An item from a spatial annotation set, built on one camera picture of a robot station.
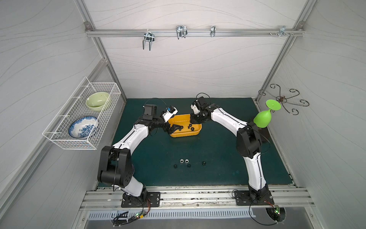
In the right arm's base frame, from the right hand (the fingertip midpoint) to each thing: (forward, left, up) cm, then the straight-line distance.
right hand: (190, 119), depth 96 cm
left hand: (-7, +9, +8) cm, 14 cm away
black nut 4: (-28, +8, -10) cm, 31 cm away
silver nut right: (-25, +2, -9) cm, 27 cm away
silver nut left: (-25, +5, -9) cm, 27 cm away
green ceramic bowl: (-9, +49, +26) cm, 56 cm away
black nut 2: (-2, -1, -9) cm, 9 cm away
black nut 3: (-2, +8, -9) cm, 12 cm away
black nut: (+2, 0, -10) cm, 10 cm away
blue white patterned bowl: (-24, +48, +24) cm, 59 cm away
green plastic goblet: (-7, -42, +12) cm, 44 cm away
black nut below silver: (-28, 0, -10) cm, 29 cm away
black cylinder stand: (-2, -54, -12) cm, 55 cm away
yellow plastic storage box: (-2, +2, -9) cm, 10 cm away
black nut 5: (-26, -9, -10) cm, 29 cm away
